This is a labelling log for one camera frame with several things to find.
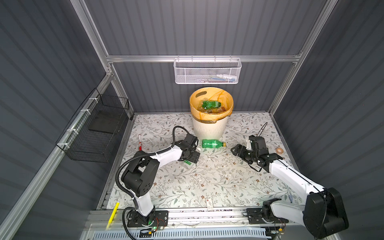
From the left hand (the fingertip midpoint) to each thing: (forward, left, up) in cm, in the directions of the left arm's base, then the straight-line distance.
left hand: (192, 155), depth 94 cm
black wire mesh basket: (+1, +50, +23) cm, 55 cm away
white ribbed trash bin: (+10, -15, +12) cm, 21 cm away
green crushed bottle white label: (+23, -11, +22) cm, 34 cm away
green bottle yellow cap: (+7, -14, +3) cm, 15 cm away
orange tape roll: (+2, -59, -2) cm, 59 cm away
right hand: (-4, -26, +8) cm, 28 cm away
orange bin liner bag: (+34, -14, +22) cm, 43 cm away
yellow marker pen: (-30, +42, -3) cm, 52 cm away
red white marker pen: (+13, +36, -2) cm, 38 cm away
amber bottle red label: (+24, -20, +17) cm, 35 cm away
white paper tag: (-28, -7, -2) cm, 29 cm away
